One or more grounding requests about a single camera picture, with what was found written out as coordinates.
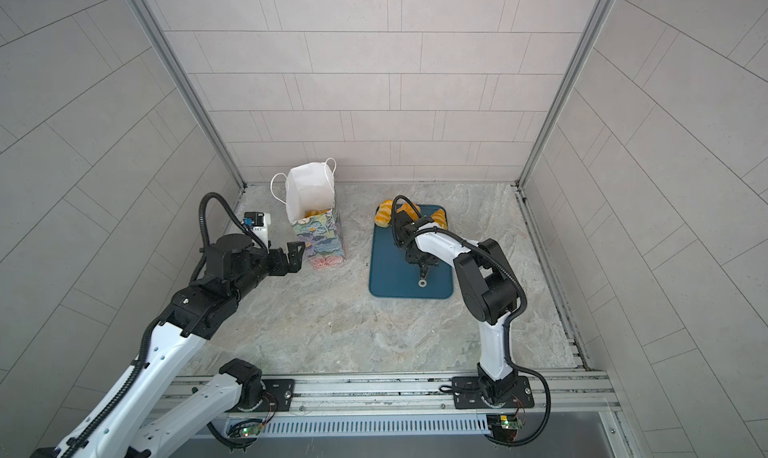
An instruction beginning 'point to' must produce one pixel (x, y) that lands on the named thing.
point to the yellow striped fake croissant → (439, 217)
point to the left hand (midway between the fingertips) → (296, 240)
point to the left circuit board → (251, 430)
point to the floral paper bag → (308, 192)
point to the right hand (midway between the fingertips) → (423, 259)
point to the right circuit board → (504, 427)
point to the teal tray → (391, 276)
